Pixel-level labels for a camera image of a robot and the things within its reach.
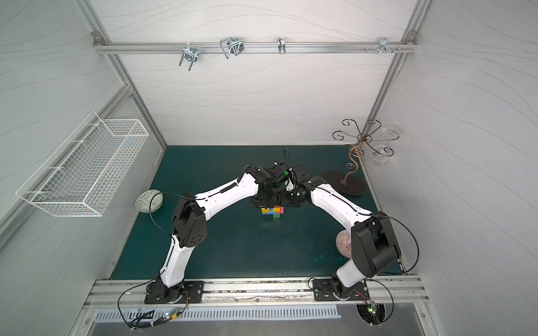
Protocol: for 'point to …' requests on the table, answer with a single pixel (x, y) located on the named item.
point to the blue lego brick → (270, 213)
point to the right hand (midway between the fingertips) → (282, 203)
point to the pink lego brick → (281, 211)
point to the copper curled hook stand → (364, 138)
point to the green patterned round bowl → (149, 201)
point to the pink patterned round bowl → (344, 243)
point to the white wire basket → (83, 176)
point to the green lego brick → (277, 215)
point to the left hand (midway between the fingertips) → (270, 207)
